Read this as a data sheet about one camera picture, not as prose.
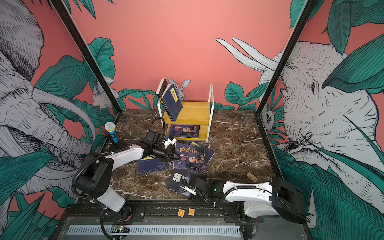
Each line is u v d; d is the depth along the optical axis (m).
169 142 0.84
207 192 0.59
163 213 0.75
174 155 0.82
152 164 0.90
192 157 0.86
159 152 0.77
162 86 0.77
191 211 0.75
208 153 0.96
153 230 0.70
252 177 0.86
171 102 0.85
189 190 0.70
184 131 1.01
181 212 0.74
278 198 0.41
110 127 0.80
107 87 1.05
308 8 0.69
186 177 0.86
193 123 0.88
